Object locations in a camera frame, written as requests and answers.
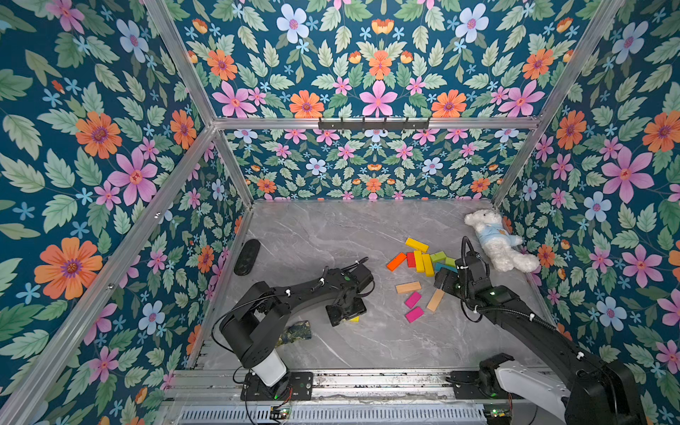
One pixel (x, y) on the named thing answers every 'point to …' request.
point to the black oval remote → (247, 257)
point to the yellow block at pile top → (416, 244)
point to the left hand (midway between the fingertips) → (360, 317)
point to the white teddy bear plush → (498, 243)
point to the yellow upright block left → (419, 261)
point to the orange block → (396, 262)
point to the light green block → (437, 257)
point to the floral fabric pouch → (299, 330)
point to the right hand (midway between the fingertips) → (451, 277)
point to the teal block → (439, 266)
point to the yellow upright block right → (428, 264)
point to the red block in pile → (411, 259)
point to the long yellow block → (356, 319)
